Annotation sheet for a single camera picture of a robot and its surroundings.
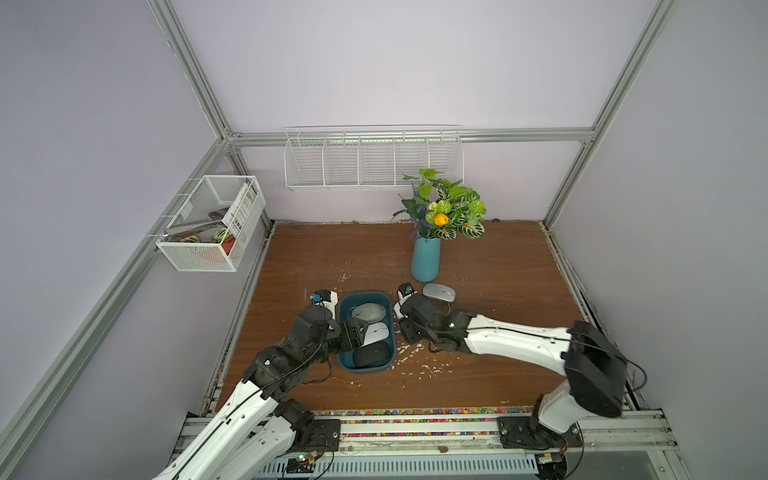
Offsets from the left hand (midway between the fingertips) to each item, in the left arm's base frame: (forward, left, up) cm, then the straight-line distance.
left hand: (358, 329), depth 73 cm
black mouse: (-1, -2, -16) cm, 17 cm away
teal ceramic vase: (+27, -21, -9) cm, 36 cm away
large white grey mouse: (+12, -2, -14) cm, 18 cm away
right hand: (+7, -13, -9) cm, 17 cm away
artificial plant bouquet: (+22, -22, +18) cm, 37 cm away
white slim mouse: (+6, -4, -15) cm, 17 cm away
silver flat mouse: (+19, -25, -17) cm, 36 cm away
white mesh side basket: (+24, +35, +15) cm, 45 cm away
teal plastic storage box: (-2, +5, -16) cm, 17 cm away
